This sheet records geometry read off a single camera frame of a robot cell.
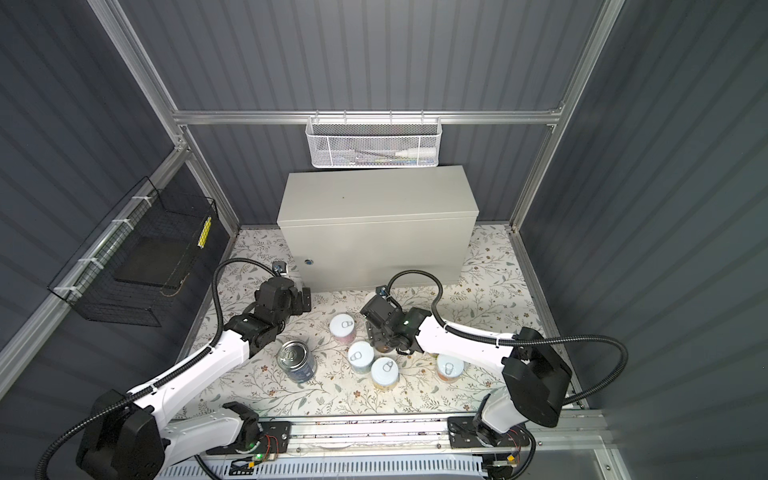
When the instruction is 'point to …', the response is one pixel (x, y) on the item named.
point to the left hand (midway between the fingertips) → (290, 290)
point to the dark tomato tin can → (382, 348)
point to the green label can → (361, 357)
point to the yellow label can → (385, 373)
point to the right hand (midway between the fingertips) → (384, 329)
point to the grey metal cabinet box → (356, 228)
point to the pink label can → (342, 328)
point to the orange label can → (449, 369)
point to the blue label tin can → (297, 361)
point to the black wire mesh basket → (143, 252)
